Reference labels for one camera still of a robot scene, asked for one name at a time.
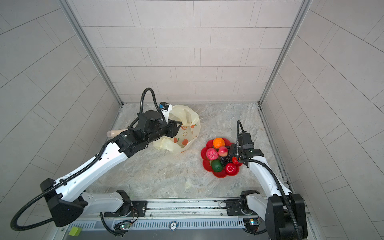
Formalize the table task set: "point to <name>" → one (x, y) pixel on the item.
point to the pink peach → (223, 151)
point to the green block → (75, 231)
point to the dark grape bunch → (225, 160)
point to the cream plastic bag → (188, 131)
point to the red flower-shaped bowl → (228, 168)
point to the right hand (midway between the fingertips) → (234, 147)
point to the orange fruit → (218, 142)
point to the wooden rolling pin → (112, 133)
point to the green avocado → (217, 165)
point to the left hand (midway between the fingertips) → (182, 121)
